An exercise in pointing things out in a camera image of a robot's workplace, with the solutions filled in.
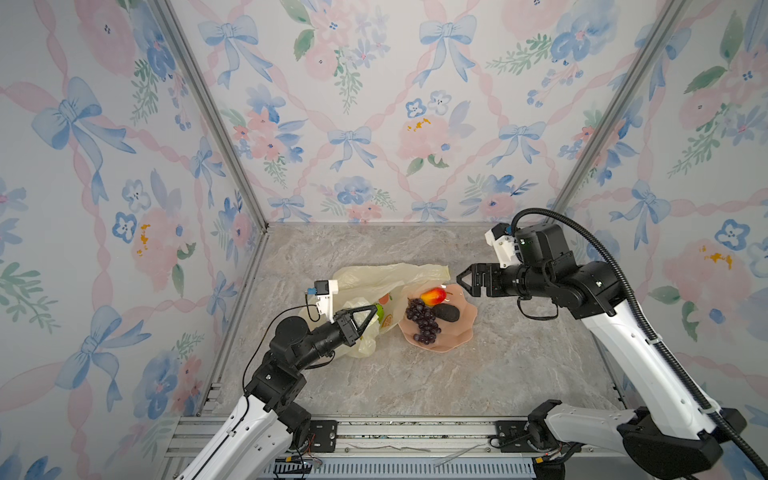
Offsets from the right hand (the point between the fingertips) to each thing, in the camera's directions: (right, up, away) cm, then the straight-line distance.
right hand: (472, 275), depth 67 cm
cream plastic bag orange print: (-26, -5, +24) cm, 36 cm away
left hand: (-21, -7, -2) cm, 22 cm away
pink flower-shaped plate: (+1, -19, +23) cm, 30 cm away
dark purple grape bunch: (-8, -15, +23) cm, 28 cm away
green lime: (-21, -13, +25) cm, 36 cm away
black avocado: (-1, -13, +26) cm, 29 cm away
